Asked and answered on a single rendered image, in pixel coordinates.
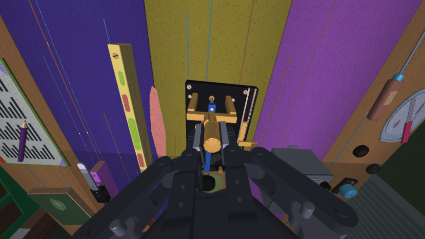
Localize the yellow ruler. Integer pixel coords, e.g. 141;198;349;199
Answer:
107;43;154;173

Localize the brass key frame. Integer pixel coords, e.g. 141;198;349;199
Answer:
186;93;238;124

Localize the white code chart sheet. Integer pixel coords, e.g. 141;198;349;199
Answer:
0;58;71;167

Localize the indigo felt mat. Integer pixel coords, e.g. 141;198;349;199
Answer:
0;0;157;194

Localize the blue key lever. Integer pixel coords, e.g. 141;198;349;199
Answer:
203;96;217;175

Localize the black round disc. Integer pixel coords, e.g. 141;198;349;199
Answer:
352;144;370;158
365;163;382;175

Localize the green box with oval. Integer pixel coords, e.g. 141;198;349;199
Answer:
27;188;97;227

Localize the grey oscillator box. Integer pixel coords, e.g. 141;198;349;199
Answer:
270;145;334;187

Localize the black morse key base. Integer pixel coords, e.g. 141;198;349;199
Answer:
185;79;259;157

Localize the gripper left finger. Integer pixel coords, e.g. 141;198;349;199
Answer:
71;122;207;239

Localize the pink oval eraser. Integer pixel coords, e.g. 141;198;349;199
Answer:
149;85;167;159

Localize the brass gap screw knob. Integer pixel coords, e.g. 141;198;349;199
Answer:
203;120;223;154

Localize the purple pencil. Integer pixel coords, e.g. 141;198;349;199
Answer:
17;121;29;163

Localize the olive felt mat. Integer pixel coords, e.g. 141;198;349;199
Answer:
143;0;293;157

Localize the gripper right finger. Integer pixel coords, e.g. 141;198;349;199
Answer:
219;121;360;239

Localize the purple felt mat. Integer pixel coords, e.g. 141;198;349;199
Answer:
251;0;425;161

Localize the brown handled screwdriver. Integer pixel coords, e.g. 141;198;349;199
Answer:
366;29;425;121

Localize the silver feeler gauge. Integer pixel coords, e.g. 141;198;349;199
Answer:
77;162;100;192

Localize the grey round protractor disc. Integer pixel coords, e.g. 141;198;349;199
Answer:
378;87;425;144

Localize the grey tray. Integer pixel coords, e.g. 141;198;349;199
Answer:
343;172;425;239

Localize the purple gauge rack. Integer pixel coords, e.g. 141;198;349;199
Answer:
89;161;119;204

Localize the red handled file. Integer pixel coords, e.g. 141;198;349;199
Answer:
400;98;416;144

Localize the black key knob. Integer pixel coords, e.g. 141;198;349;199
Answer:
201;175;217;192

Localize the blue bell on black base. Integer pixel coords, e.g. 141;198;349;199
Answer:
331;177;359;199

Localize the green wooden chair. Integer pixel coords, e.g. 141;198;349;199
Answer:
0;165;41;239

